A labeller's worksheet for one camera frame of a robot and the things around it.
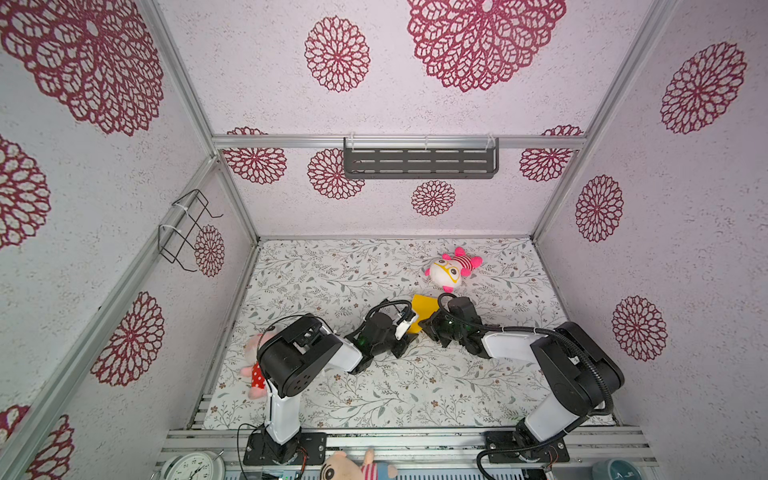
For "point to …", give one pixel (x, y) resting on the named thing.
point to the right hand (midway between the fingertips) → (416, 318)
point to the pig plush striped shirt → (341, 466)
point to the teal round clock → (615, 469)
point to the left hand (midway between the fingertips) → (410, 334)
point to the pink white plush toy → (447, 271)
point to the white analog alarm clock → (196, 465)
